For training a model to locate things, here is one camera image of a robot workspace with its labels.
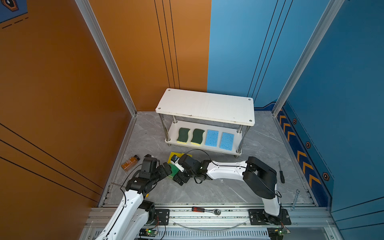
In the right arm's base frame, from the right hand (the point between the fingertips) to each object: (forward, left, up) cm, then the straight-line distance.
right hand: (177, 173), depth 85 cm
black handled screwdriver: (0, -61, -4) cm, 61 cm away
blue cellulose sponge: (+19, -31, +4) cm, 36 cm away
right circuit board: (-27, -50, -6) cm, 57 cm away
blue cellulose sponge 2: (+22, -21, +4) cm, 30 cm away
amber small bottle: (+6, +29, +1) cm, 29 cm away
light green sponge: (-3, 0, +10) cm, 10 cm away
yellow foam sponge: (+4, -3, +15) cm, 15 cm away
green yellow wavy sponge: (+22, -12, +5) cm, 26 cm away
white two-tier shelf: (+14, -17, +29) cm, 36 cm away
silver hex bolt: (-9, -66, -4) cm, 67 cm away
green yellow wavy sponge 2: (+23, -2, +4) cm, 24 cm away
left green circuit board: (-27, +12, -4) cm, 30 cm away
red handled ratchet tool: (-19, -21, -2) cm, 28 cm away
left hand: (+1, +6, +4) cm, 8 cm away
